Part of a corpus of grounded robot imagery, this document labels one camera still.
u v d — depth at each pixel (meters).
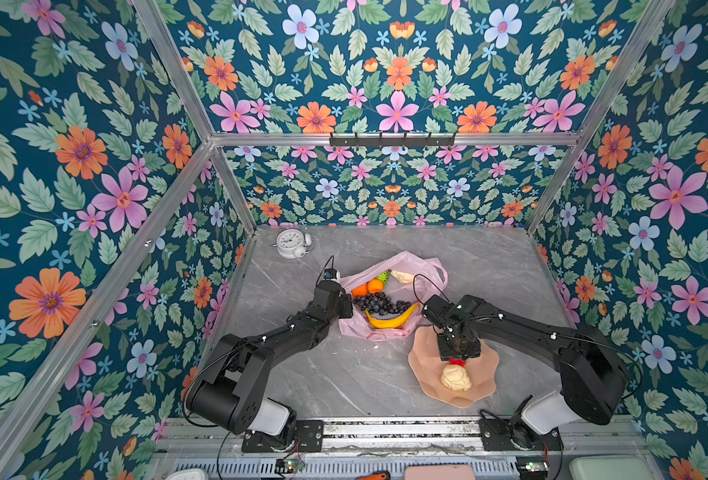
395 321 0.91
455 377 0.77
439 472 0.68
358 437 0.75
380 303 0.93
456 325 0.60
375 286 0.96
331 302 0.72
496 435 0.73
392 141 0.92
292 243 1.11
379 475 0.67
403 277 1.00
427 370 0.82
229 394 0.43
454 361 0.80
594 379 0.43
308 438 0.74
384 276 0.98
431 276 0.93
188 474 0.68
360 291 0.96
